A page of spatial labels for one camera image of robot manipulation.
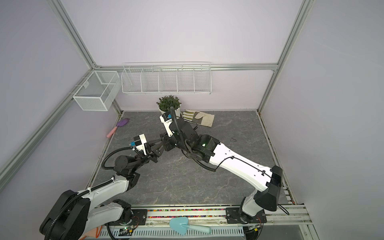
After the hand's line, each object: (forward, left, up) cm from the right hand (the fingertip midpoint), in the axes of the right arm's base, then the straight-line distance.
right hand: (161, 135), depth 65 cm
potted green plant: (+38, +7, -15) cm, 41 cm away
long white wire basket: (+48, +5, -2) cm, 49 cm away
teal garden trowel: (-29, -8, -32) cm, 44 cm away
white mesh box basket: (+47, +55, -11) cm, 73 cm away
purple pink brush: (+36, +45, -33) cm, 66 cm away
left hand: (-1, -2, -5) cm, 5 cm away
